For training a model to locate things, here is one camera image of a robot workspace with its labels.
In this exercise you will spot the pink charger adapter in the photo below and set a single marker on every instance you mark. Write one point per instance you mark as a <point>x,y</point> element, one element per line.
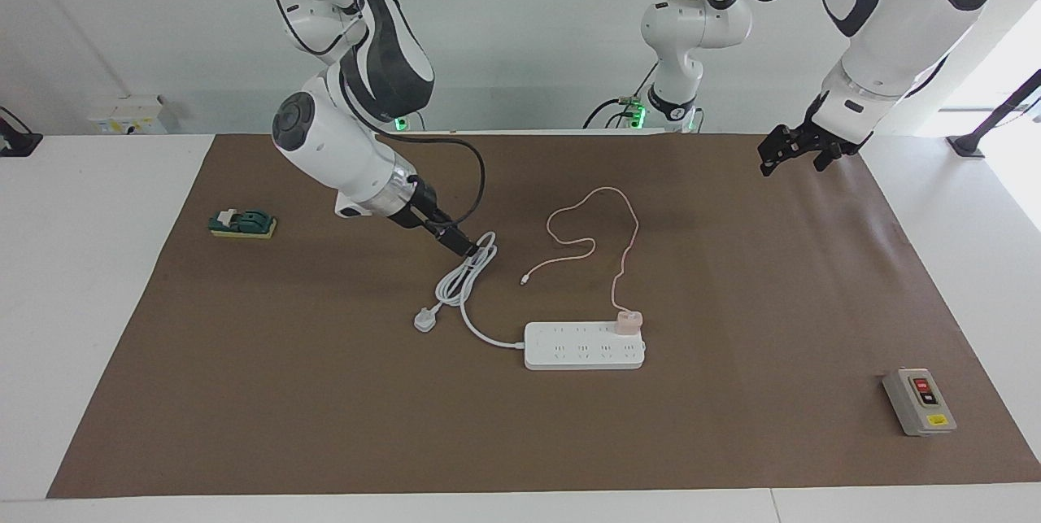
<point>629,323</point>

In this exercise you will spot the black angled stand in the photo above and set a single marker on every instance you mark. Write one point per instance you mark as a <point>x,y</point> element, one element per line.
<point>996,115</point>

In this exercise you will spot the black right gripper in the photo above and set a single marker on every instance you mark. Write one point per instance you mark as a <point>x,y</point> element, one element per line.
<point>413,202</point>

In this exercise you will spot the black clamp mount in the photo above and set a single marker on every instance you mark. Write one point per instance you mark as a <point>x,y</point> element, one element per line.
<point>18,142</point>

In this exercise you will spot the white wall outlet box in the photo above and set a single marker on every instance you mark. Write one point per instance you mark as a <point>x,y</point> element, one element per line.
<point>126,116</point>

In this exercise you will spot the green circuit board module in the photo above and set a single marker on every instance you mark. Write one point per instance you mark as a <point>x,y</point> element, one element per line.
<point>244,224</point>

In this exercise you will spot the brown table mat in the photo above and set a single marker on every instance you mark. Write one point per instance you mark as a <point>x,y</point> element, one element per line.
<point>651,425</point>

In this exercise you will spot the grey on-off switch box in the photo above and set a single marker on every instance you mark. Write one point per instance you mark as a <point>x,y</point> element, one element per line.
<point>919,403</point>

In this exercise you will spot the white power strip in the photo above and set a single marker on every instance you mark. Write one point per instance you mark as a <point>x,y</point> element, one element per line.
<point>577,348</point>

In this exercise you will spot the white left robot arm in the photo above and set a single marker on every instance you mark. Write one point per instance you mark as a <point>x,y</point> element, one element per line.
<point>886,19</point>

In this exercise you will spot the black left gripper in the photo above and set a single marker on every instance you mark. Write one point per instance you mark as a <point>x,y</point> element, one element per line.
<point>829,137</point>

